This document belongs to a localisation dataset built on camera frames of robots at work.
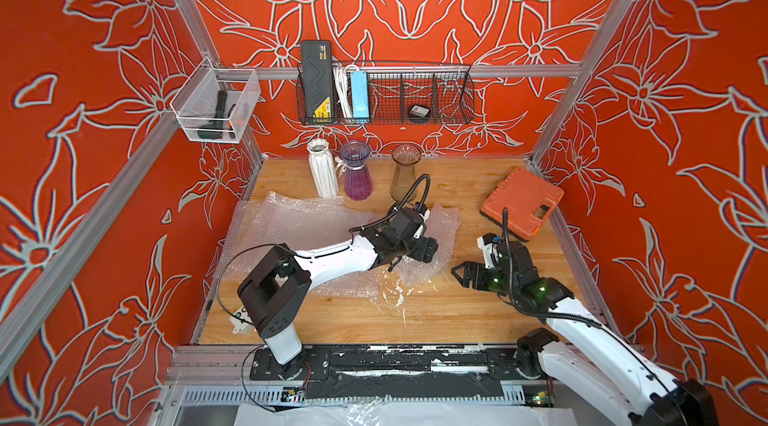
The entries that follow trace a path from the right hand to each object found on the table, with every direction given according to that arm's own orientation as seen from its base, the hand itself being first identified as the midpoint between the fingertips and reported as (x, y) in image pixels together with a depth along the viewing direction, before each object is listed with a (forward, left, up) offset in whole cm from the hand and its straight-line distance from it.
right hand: (457, 272), depth 80 cm
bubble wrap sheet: (+17, +61, -3) cm, 63 cm away
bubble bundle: (+14, +2, +1) cm, 15 cm away
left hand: (+8, +7, +2) cm, 11 cm away
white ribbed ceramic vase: (+31, +41, +9) cm, 52 cm away
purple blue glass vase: (+37, +31, +10) cm, 49 cm away
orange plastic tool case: (+29, -29, -4) cm, 41 cm away
